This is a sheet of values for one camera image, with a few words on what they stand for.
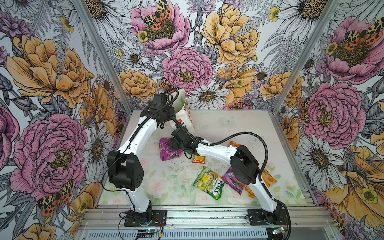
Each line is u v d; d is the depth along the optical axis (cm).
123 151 47
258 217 74
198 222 73
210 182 83
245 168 56
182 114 85
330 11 73
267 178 85
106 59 91
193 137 71
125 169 46
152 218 73
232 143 99
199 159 92
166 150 92
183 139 72
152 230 71
